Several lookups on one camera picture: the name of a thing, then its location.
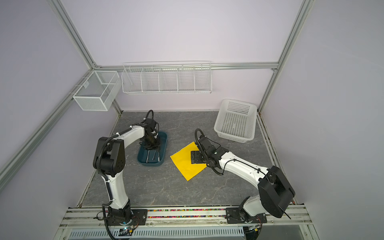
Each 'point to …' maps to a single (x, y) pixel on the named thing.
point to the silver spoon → (147, 157)
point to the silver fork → (153, 156)
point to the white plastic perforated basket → (236, 121)
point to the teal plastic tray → (160, 155)
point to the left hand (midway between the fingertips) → (160, 149)
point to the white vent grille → (128, 233)
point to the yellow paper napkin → (182, 158)
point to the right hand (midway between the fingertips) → (197, 157)
